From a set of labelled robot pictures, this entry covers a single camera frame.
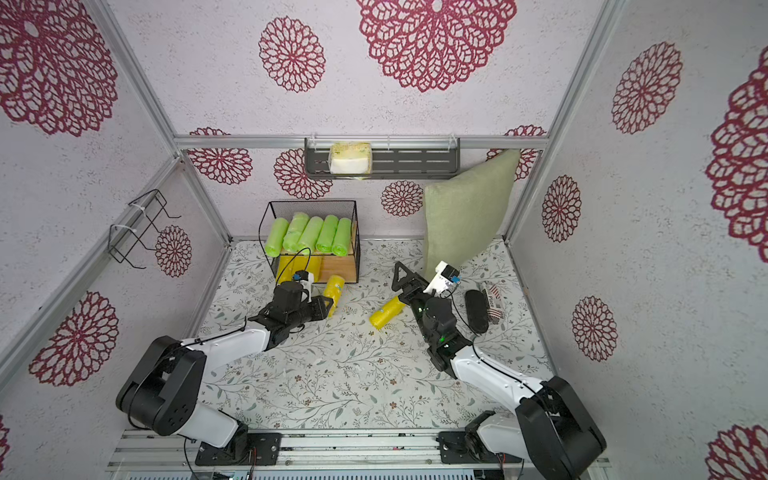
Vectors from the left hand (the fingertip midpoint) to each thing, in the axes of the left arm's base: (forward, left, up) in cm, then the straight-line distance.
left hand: (330, 301), depth 92 cm
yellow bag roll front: (+15, +18, -2) cm, 23 cm away
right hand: (-1, -21, +19) cm, 28 cm away
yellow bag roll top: (0, -19, -6) cm, 20 cm away
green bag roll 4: (+18, +1, +11) cm, 21 cm away
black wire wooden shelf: (+20, -4, -7) cm, 21 cm away
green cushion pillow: (+16, -39, +22) cm, 47 cm away
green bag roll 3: (+18, +7, +10) cm, 22 cm away
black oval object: (+5, -48, -9) cm, 49 cm away
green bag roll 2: (+19, +12, +11) cm, 25 cm away
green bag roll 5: (+15, -4, +12) cm, 19 cm away
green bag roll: (+18, +18, +11) cm, 27 cm away
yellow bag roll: (+19, +8, -5) cm, 21 cm away
